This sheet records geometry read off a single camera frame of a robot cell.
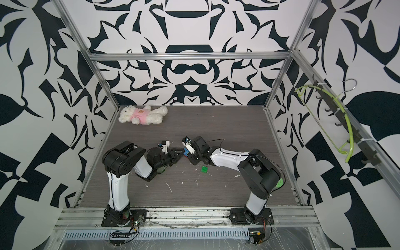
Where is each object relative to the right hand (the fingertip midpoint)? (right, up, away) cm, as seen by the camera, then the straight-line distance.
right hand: (191, 151), depth 92 cm
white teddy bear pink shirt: (-30, +21, +11) cm, 38 cm away
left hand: (-4, 0, +2) cm, 5 cm away
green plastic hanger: (+59, +33, -7) cm, 68 cm away
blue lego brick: (-3, -1, +1) cm, 3 cm away
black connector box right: (+32, -35, -20) cm, 51 cm away
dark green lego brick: (+8, -9, -4) cm, 13 cm away
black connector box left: (-31, -35, -19) cm, 51 cm away
